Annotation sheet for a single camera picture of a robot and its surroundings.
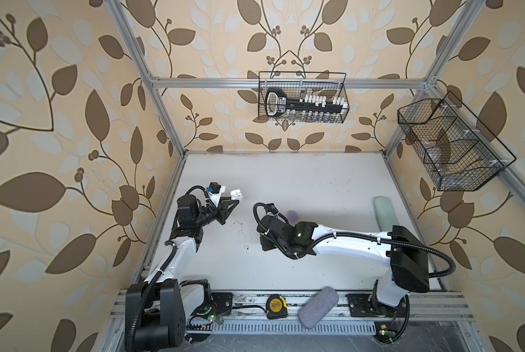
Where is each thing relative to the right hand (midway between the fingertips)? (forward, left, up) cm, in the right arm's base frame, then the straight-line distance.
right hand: (262, 238), depth 79 cm
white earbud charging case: (+14, +10, +8) cm, 19 cm away
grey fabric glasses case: (-22, -17, -7) cm, 29 cm away
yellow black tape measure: (-21, -4, -8) cm, 23 cm away
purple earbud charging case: (+14, -13, -10) cm, 22 cm away
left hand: (+13, +10, +7) cm, 18 cm away
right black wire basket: (+17, -67, +24) cm, 73 cm away
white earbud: (+1, +6, -10) cm, 12 cm away
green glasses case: (+13, -53, -9) cm, 56 cm away
